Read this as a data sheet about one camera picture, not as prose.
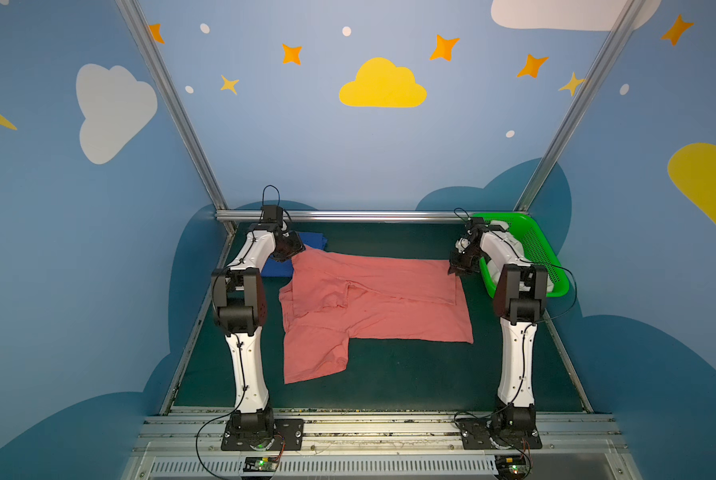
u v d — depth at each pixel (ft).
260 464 2.32
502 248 2.41
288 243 3.10
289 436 2.42
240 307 1.92
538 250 3.52
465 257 3.10
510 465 2.36
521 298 2.13
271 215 2.76
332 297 3.24
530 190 3.63
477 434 2.44
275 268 3.18
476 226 2.77
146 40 2.39
